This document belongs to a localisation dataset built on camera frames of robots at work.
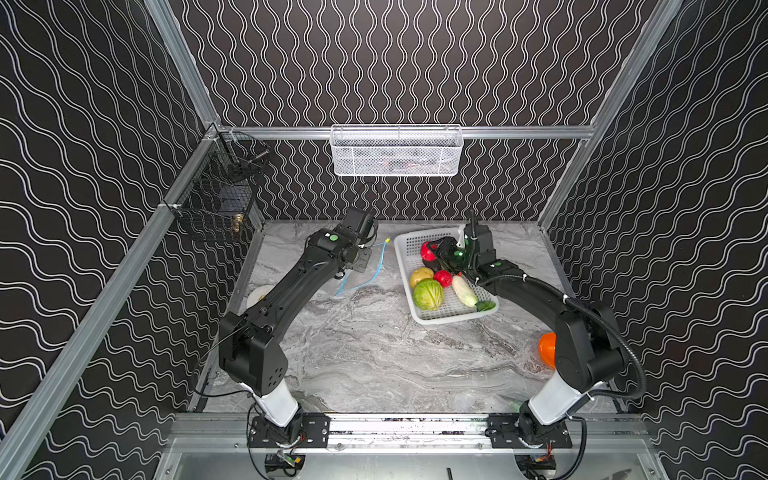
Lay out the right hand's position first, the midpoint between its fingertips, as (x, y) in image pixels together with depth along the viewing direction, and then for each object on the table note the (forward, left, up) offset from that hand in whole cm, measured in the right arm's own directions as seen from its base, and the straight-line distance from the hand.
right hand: (430, 248), depth 89 cm
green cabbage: (-10, +1, -9) cm, 14 cm away
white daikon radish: (-7, -11, -13) cm, 19 cm away
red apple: (-3, +1, +1) cm, 3 cm away
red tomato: (-2, -5, -13) cm, 14 cm away
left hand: (-7, +20, +5) cm, 21 cm away
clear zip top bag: (0, +25, -16) cm, 30 cm away
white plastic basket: (+11, +6, -13) cm, 18 cm away
